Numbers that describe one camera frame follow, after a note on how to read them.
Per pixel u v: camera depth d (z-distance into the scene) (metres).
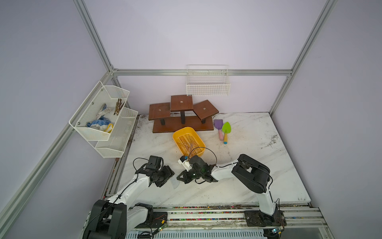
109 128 0.73
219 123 1.15
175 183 0.86
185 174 0.78
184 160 0.82
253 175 0.52
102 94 0.81
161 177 0.74
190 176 0.80
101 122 0.71
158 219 0.73
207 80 0.95
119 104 0.82
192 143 1.04
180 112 1.04
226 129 1.12
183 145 1.02
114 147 0.88
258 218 0.74
